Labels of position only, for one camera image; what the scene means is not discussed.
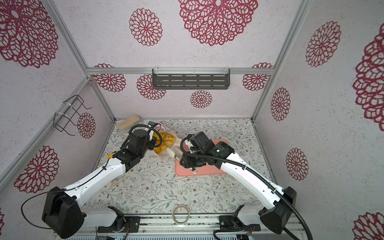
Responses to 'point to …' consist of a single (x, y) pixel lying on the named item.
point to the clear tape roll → (179, 223)
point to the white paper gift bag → (177, 143)
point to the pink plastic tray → (203, 170)
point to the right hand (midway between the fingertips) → (182, 160)
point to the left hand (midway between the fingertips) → (149, 135)
